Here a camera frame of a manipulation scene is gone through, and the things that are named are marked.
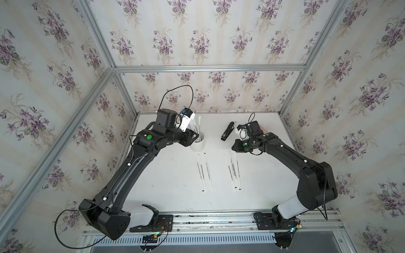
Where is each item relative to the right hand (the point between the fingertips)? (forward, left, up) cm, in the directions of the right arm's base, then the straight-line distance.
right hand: (234, 148), depth 87 cm
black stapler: (+19, +1, -8) cm, 21 cm away
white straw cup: (+5, +21, -4) cm, 22 cm away
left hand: (-5, +20, +19) cm, 29 cm away
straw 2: (-10, +15, -12) cm, 22 cm away
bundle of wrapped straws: (+13, +23, +4) cm, 26 cm away
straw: (-10, +2, -12) cm, 15 cm away
